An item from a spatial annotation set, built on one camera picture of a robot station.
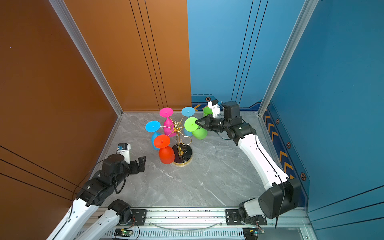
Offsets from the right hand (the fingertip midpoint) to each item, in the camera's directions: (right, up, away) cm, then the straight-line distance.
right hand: (195, 122), depth 71 cm
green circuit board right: (+27, -52, -1) cm, 59 cm away
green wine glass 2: (+1, -5, +9) cm, 10 cm away
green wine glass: (+8, +8, +32) cm, 34 cm away
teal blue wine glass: (-4, +6, +9) cm, 11 cm away
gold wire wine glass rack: (-8, -17, +25) cm, 32 cm away
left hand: (-29, -17, +4) cm, 34 cm away
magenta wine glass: (-13, -3, +4) cm, 14 cm away
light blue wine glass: (-21, -2, +3) cm, 21 cm away
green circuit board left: (-34, -53, 0) cm, 63 cm away
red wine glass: (-14, -15, +2) cm, 21 cm away
